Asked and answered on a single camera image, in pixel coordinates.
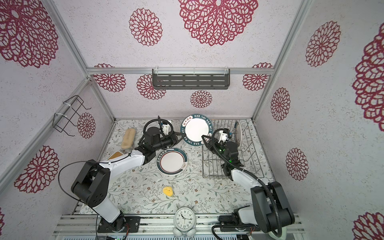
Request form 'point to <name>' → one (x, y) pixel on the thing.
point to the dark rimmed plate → (238, 133)
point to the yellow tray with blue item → (116, 154)
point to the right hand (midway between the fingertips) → (201, 135)
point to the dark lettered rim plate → (195, 126)
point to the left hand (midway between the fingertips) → (186, 135)
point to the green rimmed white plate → (172, 169)
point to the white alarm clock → (184, 221)
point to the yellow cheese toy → (168, 191)
